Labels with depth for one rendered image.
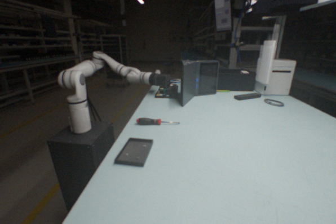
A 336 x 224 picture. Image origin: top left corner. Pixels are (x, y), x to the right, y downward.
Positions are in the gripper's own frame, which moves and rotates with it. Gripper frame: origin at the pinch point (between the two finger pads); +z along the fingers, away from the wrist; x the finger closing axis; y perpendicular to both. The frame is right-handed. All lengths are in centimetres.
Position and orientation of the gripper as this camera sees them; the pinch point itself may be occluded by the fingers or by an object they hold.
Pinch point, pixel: (180, 82)
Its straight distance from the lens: 92.7
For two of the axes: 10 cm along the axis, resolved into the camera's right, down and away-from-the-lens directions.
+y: -5.7, 2.6, -7.8
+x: 0.0, -9.5, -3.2
